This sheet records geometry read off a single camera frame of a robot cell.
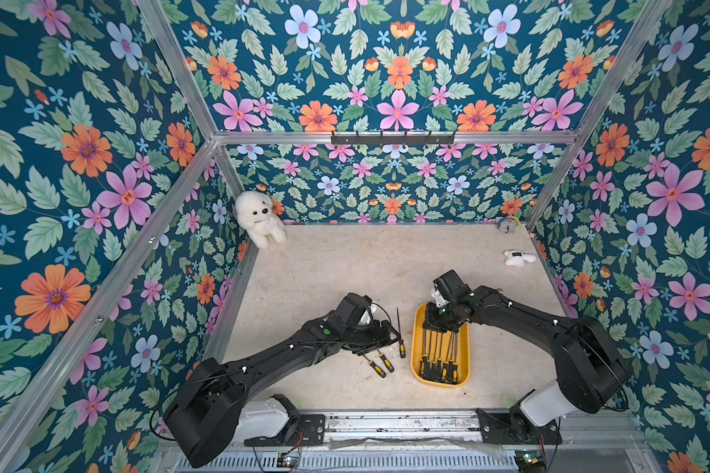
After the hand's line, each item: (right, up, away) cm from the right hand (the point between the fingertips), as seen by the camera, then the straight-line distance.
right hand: (423, 324), depth 87 cm
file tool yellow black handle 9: (-14, -12, -3) cm, 19 cm away
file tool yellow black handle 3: (+4, -10, -3) cm, 12 cm away
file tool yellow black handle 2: (+8, -10, -2) cm, 13 cm away
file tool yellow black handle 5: (-1, -8, -6) cm, 10 cm away
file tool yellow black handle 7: (-7, -6, +2) cm, 9 cm away
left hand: (-8, -2, -9) cm, 12 cm away
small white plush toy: (+37, +19, +18) cm, 45 cm away
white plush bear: (-57, +35, +15) cm, 69 cm away
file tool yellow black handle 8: (-11, -10, -3) cm, 16 cm away
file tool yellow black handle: (+7, -8, 0) cm, 10 cm away
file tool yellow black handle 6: (+3, -11, -3) cm, 12 cm away
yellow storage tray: (+12, -7, 0) cm, 13 cm away
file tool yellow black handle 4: (+1, -11, -3) cm, 12 cm away
